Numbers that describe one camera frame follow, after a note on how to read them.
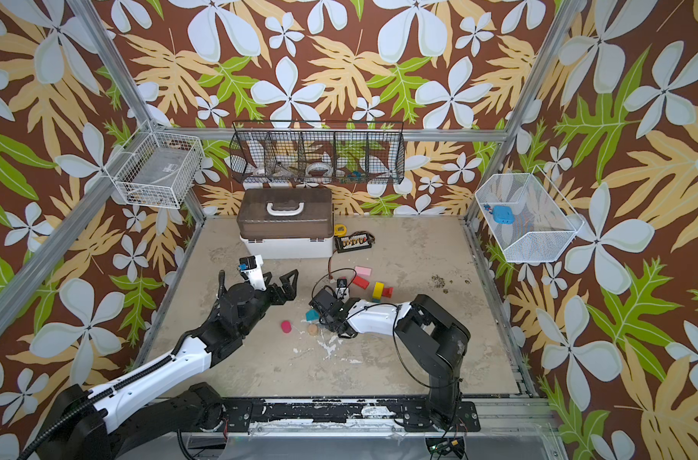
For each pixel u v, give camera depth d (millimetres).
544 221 773
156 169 857
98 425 394
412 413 739
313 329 880
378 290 940
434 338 475
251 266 664
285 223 908
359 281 994
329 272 1035
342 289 824
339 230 1143
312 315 908
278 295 689
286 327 894
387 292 951
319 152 977
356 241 1113
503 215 858
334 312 711
